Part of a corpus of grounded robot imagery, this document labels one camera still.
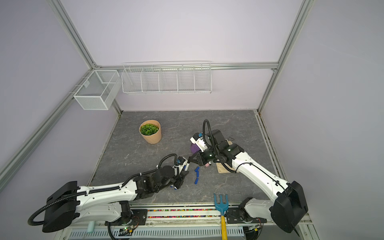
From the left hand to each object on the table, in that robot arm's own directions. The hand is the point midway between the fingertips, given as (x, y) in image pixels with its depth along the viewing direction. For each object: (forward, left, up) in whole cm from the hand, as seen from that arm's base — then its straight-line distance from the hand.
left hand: (186, 172), depth 77 cm
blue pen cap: (+5, -5, -11) cm, 13 cm away
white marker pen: (+1, 0, +5) cm, 5 cm away
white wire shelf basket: (+58, +7, +18) cm, 61 cm away
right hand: (+3, -3, +7) cm, 8 cm away
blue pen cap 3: (-1, -5, -11) cm, 12 cm away
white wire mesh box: (+52, +57, +15) cm, 79 cm away
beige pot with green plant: (+28, +22, 0) cm, 36 cm away
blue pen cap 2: (+3, -6, -12) cm, 14 cm away
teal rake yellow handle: (-16, -17, -10) cm, 26 cm away
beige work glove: (+5, -20, -10) cm, 23 cm away
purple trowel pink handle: (+19, -5, -9) cm, 22 cm away
